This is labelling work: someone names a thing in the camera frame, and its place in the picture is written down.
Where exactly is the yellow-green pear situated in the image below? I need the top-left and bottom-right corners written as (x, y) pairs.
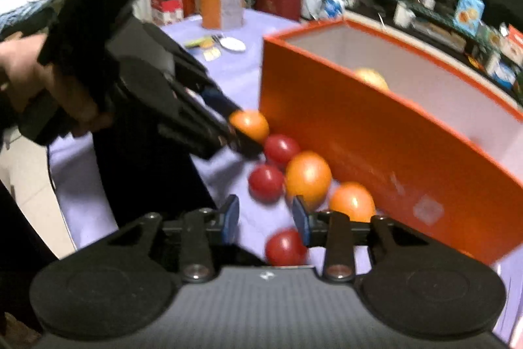
top-left (355, 68), bottom-right (390, 91)

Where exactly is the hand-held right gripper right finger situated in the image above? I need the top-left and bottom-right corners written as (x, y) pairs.
top-left (291, 195), bottom-right (430, 284)

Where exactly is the white oval tag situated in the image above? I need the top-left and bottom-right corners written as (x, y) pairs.
top-left (221, 37), bottom-right (247, 52)

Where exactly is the blue and white bag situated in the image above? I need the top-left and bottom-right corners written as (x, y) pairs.
top-left (321, 0), bottom-right (348, 19)

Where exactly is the orange cardboard box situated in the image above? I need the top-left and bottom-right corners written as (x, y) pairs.
top-left (258, 17), bottom-right (523, 266)

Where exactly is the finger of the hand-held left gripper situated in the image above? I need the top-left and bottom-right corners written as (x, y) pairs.
top-left (162, 86), bottom-right (263, 162)
top-left (175, 47), bottom-right (243, 117)

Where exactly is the blue snack box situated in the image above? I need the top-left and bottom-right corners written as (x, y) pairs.
top-left (453, 0), bottom-right (485, 37)

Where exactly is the white and orange box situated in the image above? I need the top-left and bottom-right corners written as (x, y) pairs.
top-left (507, 26), bottom-right (523, 61)

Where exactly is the orange and white canister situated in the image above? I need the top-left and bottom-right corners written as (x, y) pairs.
top-left (199, 0), bottom-right (248, 31)

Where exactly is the orange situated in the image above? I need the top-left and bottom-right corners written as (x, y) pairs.
top-left (329, 182), bottom-right (376, 223)
top-left (229, 110), bottom-right (270, 143)
top-left (285, 151), bottom-right (332, 211)

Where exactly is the purple floral tablecloth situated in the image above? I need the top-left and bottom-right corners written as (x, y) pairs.
top-left (48, 8), bottom-right (523, 347)

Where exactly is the red tomato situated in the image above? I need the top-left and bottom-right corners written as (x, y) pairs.
top-left (265, 229), bottom-right (309, 266)
top-left (248, 164), bottom-right (285, 203)
top-left (263, 134), bottom-right (301, 167)

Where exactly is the red and white carton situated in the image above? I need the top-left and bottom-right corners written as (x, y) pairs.
top-left (150, 0), bottom-right (184, 26)

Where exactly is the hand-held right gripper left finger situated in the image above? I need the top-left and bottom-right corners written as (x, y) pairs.
top-left (107, 194), bottom-right (242, 283)

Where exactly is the person's left hand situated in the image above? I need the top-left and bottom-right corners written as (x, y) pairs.
top-left (0, 32), bottom-right (113, 138)

